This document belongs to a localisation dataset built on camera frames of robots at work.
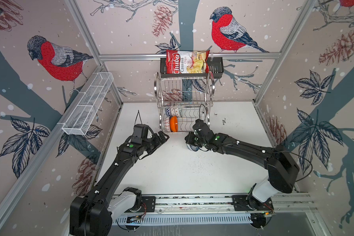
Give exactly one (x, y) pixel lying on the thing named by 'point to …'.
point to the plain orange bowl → (173, 124)
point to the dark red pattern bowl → (172, 111)
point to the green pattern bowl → (180, 112)
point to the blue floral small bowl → (193, 148)
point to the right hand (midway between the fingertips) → (182, 140)
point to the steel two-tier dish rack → (182, 101)
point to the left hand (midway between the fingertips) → (164, 140)
